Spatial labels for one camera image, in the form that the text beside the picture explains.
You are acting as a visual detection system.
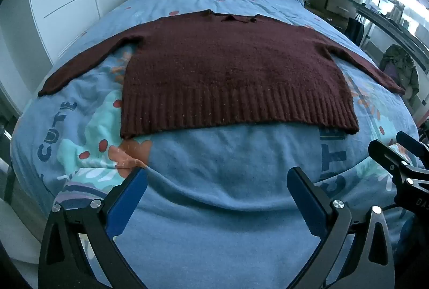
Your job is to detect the wooden nightstand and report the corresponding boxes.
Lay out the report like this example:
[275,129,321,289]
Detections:
[308,0,359,32]

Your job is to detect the maroon knit sweater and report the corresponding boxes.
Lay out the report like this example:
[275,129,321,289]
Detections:
[38,9,406,140]

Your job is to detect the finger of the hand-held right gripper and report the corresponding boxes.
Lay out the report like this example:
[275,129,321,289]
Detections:
[395,131,429,160]
[368,139,413,183]

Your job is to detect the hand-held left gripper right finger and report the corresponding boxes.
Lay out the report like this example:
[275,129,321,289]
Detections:
[286,167,396,289]

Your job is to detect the blue printed duvet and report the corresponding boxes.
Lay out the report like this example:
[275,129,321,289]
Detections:
[10,0,426,289]

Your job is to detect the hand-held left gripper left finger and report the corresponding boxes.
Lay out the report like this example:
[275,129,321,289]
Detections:
[38,168,150,289]

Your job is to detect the black bag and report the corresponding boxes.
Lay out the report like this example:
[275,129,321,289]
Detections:
[347,16,367,46]

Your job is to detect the olive jacket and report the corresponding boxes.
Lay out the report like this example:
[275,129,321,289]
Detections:
[379,44,420,100]

